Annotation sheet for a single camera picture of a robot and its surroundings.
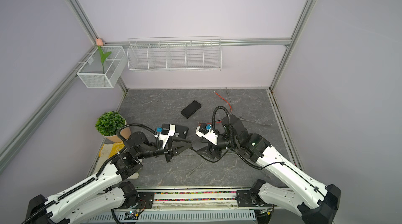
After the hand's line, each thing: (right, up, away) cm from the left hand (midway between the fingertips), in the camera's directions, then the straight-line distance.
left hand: (190, 146), depth 62 cm
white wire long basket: (-14, +49, +37) cm, 63 cm away
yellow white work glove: (-50, -10, +27) cm, 58 cm away
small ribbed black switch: (-5, +13, +46) cm, 48 cm away
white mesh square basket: (-57, +34, +23) cm, 70 cm away
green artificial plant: (-46, +7, +21) cm, 51 cm away
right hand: (+4, -1, +4) cm, 6 cm away
